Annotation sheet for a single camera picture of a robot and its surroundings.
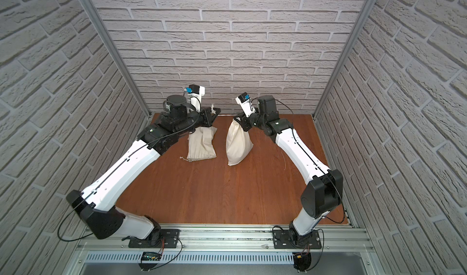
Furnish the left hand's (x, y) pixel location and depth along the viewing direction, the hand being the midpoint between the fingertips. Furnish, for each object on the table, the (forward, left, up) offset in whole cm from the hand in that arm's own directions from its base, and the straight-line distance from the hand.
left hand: (217, 102), depth 66 cm
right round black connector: (-46, -34, -42) cm, 71 cm away
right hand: (+4, -5, -12) cm, 13 cm away
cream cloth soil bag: (+6, +12, -37) cm, 39 cm away
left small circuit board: (-44, +27, -45) cm, 68 cm away
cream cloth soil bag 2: (-2, -9, -24) cm, 25 cm away
